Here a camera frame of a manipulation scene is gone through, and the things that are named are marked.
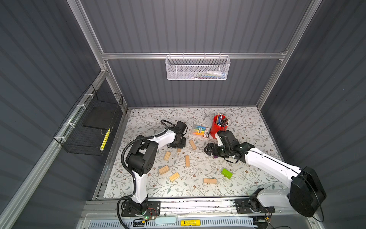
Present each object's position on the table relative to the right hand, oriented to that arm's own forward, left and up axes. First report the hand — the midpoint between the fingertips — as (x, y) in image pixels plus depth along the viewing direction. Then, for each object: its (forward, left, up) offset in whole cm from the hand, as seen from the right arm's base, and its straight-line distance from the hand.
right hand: (211, 151), depth 84 cm
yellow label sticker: (-34, +13, -7) cm, 37 cm away
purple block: (+1, -4, -9) cm, 10 cm away
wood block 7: (-14, +1, -10) cm, 17 cm away
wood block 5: (-8, +28, -7) cm, 30 cm away
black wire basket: (+2, +66, +19) cm, 69 cm away
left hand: (+9, +18, -9) cm, 23 cm away
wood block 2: (+11, +11, -10) cm, 18 cm away
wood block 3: (+2, +28, -9) cm, 29 cm away
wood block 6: (-12, +22, -9) cm, 27 cm away
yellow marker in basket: (-2, +54, +19) cm, 57 cm away
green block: (-10, -9, -8) cm, 16 cm away
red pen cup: (+21, -8, 0) cm, 22 cm away
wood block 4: (-1, +14, -10) cm, 18 cm away
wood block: (+6, +20, -9) cm, 22 cm away
